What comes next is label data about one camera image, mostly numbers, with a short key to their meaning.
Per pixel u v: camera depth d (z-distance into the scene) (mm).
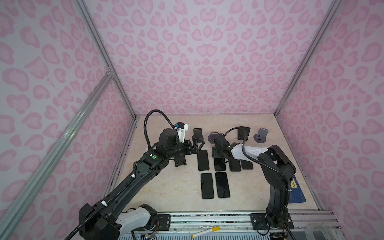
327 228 682
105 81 853
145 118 540
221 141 775
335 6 692
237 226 722
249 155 542
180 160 932
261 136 1007
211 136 1035
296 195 803
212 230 705
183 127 663
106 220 381
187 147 632
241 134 1075
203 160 954
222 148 739
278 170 505
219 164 921
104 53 840
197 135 1007
